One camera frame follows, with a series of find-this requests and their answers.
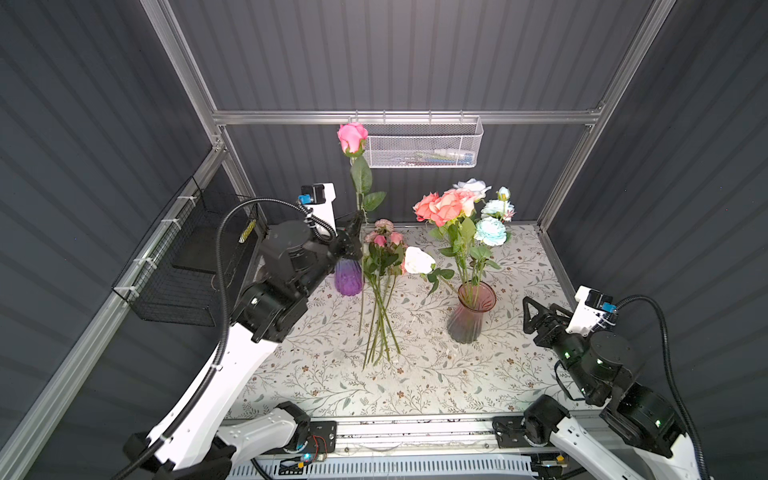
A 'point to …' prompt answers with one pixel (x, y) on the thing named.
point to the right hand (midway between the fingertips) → (541, 306)
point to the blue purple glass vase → (349, 277)
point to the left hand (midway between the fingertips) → (364, 213)
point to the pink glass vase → (475, 297)
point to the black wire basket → (175, 276)
